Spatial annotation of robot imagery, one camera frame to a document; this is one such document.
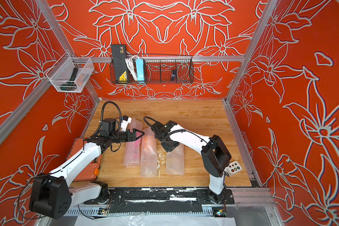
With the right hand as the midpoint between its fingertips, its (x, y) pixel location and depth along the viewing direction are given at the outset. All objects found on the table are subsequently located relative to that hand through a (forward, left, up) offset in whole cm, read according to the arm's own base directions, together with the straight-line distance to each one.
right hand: (169, 147), depth 83 cm
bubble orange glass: (-7, +12, +1) cm, 14 cm away
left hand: (+4, +17, +8) cm, 20 cm away
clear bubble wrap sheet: (-8, -3, 0) cm, 9 cm away
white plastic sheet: (-34, +11, -8) cm, 37 cm away
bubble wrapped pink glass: (-4, +22, +1) cm, 23 cm away
